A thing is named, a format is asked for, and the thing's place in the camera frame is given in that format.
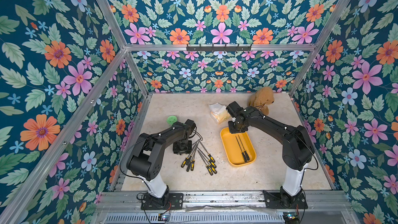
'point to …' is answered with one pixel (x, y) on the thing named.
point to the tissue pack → (219, 113)
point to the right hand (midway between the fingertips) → (233, 129)
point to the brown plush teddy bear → (261, 98)
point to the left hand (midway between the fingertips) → (186, 152)
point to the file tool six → (210, 156)
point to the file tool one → (244, 150)
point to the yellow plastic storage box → (234, 155)
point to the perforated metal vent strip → (229, 218)
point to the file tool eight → (212, 169)
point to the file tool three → (184, 162)
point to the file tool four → (190, 161)
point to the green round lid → (171, 120)
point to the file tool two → (242, 152)
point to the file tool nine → (207, 167)
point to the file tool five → (194, 160)
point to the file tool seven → (211, 163)
